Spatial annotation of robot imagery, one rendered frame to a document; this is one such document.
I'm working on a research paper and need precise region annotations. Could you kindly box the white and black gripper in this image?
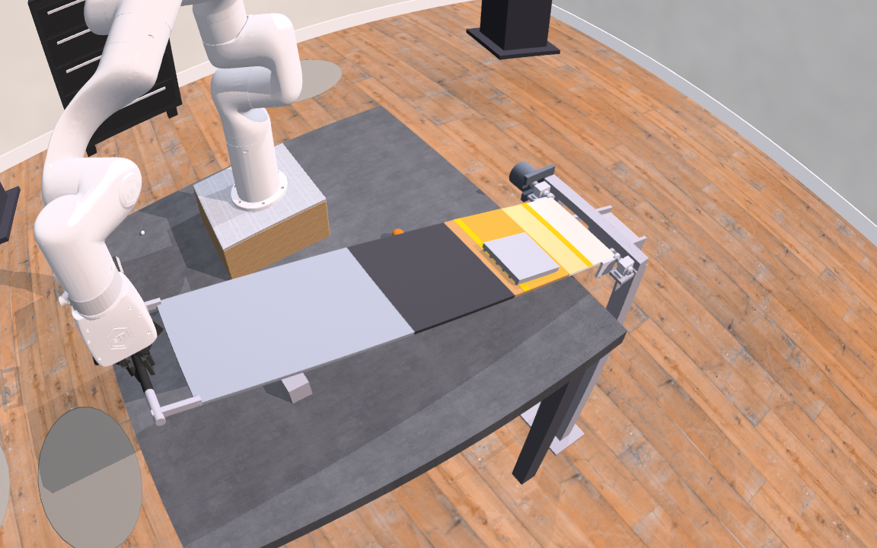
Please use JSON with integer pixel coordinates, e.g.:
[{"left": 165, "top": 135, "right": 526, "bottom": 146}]
[{"left": 72, "top": 272, "right": 164, "bottom": 382}]

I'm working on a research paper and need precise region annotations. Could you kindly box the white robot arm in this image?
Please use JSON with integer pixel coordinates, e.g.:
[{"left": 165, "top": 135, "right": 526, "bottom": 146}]
[{"left": 33, "top": 0, "right": 302, "bottom": 316}]

